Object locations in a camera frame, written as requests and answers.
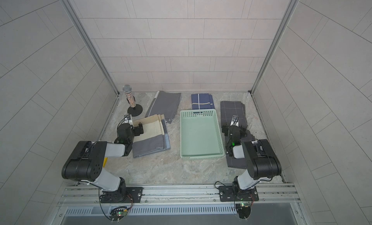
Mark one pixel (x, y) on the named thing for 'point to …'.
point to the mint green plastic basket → (200, 135)
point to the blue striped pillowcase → (202, 101)
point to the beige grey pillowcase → (155, 137)
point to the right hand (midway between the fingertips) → (233, 121)
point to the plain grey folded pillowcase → (164, 103)
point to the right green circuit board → (243, 210)
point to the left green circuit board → (117, 214)
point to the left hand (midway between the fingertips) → (136, 121)
